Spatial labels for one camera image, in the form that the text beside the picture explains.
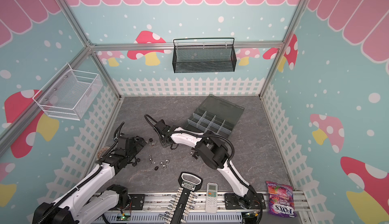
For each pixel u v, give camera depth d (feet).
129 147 2.19
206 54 3.08
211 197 2.44
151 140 3.15
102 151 3.01
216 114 3.37
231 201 2.43
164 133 2.37
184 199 2.44
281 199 2.38
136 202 2.44
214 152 1.81
